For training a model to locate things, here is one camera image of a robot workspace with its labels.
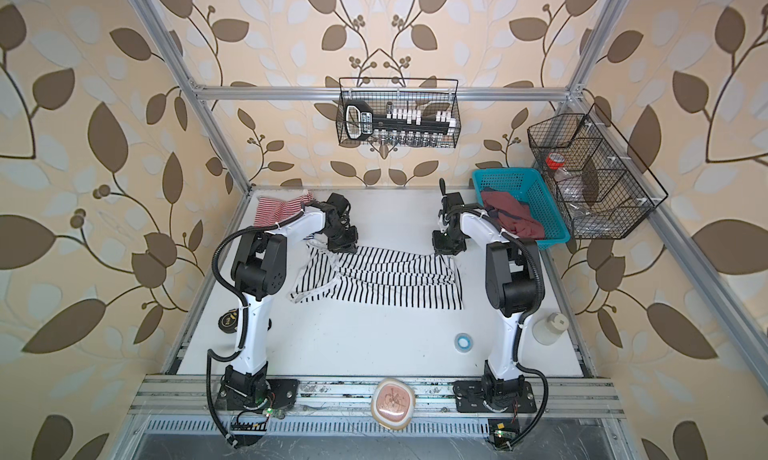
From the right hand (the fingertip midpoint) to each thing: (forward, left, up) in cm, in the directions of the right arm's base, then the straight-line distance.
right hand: (441, 253), depth 97 cm
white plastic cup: (-27, -24, +4) cm, 37 cm away
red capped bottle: (+15, -33, +25) cm, 44 cm away
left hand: (+5, +27, -1) cm, 27 cm away
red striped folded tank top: (+20, +61, +1) cm, 64 cm away
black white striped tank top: (-6, +21, -4) cm, 22 cm away
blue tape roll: (-27, -3, -5) cm, 28 cm away
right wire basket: (+5, -43, +24) cm, 49 cm away
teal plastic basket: (+27, -37, +2) cm, 46 cm away
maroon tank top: (+14, -30, -1) cm, 33 cm away
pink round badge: (-42, +17, -1) cm, 45 cm away
